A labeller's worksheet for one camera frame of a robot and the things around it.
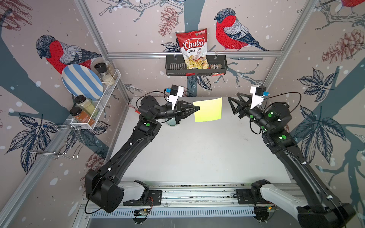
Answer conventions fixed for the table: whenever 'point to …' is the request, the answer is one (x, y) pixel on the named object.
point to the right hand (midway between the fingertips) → (232, 95)
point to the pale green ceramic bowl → (171, 121)
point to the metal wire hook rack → (59, 139)
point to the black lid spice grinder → (106, 79)
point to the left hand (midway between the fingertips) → (200, 108)
